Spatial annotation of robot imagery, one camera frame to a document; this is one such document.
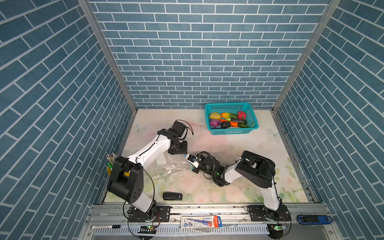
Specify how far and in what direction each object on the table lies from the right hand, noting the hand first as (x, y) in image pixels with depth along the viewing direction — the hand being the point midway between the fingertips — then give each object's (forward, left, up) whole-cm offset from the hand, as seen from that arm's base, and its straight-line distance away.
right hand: (186, 155), depth 87 cm
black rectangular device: (-21, +5, -4) cm, 22 cm away
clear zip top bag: (-11, +14, -8) cm, 20 cm away
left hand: (+2, +1, +2) cm, 3 cm away
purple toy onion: (+28, -16, -1) cm, 33 cm away
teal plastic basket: (+36, -29, -4) cm, 46 cm away
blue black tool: (-26, -63, -2) cm, 68 cm away
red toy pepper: (+39, -37, -3) cm, 54 cm away
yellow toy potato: (+36, -17, -2) cm, 40 cm away
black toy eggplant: (+28, -24, -2) cm, 37 cm away
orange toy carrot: (+31, -31, -4) cm, 44 cm away
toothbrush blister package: (-31, -11, -6) cm, 34 cm away
